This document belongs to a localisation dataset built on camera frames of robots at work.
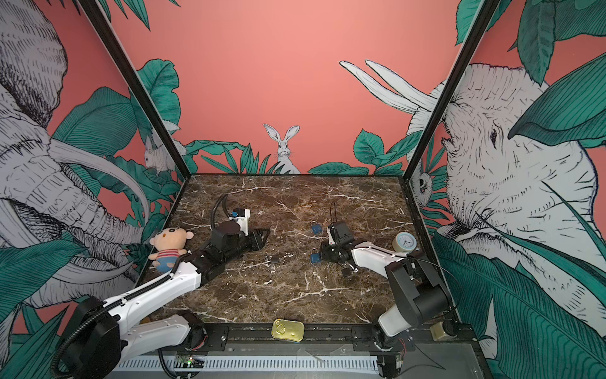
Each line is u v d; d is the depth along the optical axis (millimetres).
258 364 701
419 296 446
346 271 900
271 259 924
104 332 390
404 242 928
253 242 716
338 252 687
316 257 924
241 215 731
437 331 736
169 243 878
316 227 1010
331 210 1074
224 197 1108
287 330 720
